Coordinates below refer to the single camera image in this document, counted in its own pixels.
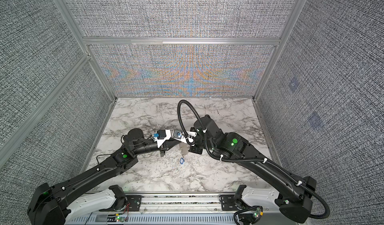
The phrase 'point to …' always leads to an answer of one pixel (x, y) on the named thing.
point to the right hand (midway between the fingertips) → (185, 134)
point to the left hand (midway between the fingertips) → (180, 139)
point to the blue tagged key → (182, 161)
